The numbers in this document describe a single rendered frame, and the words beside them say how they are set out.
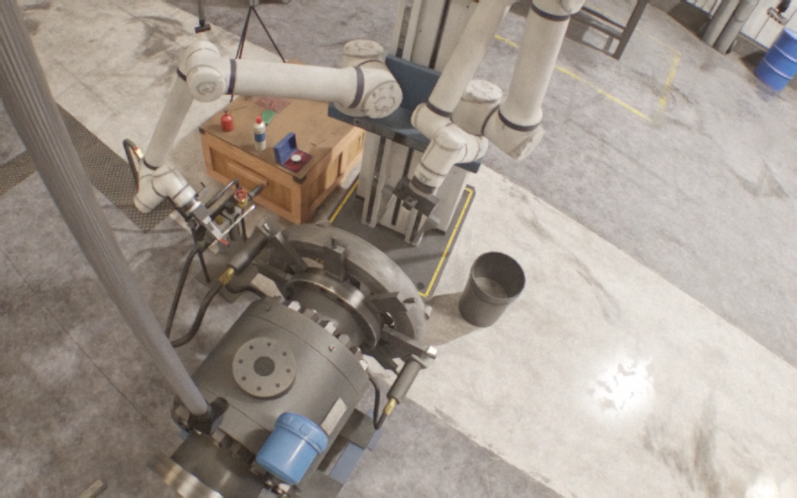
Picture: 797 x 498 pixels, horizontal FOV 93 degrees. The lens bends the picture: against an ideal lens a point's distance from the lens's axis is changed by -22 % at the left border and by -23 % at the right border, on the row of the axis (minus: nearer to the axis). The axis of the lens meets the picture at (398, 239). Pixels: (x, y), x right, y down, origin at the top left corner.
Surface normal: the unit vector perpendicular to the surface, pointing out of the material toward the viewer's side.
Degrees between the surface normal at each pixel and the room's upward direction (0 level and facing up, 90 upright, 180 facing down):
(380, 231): 0
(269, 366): 0
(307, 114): 0
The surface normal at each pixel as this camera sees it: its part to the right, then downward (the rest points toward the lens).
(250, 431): 0.39, -0.45
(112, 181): 0.16, -0.60
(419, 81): -0.37, 0.70
